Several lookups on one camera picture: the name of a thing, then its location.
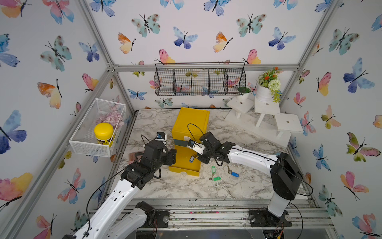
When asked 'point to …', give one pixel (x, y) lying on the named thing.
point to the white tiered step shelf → (262, 118)
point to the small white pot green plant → (245, 91)
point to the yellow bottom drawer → (183, 165)
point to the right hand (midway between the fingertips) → (199, 150)
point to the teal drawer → (181, 143)
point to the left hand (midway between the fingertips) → (171, 149)
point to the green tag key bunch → (214, 179)
